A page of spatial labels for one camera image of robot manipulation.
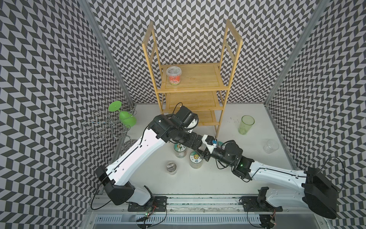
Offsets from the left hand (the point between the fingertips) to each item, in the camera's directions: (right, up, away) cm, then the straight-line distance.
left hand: (192, 144), depth 66 cm
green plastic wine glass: (-38, +11, +17) cm, 43 cm away
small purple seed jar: (-12, -16, +12) cm, 23 cm away
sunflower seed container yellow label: (+2, -12, +14) cm, 19 cm away
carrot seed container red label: (-7, -7, +18) cm, 21 cm away
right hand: (+2, 0, +5) cm, 5 cm away
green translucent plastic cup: (+36, +9, +24) cm, 44 cm away
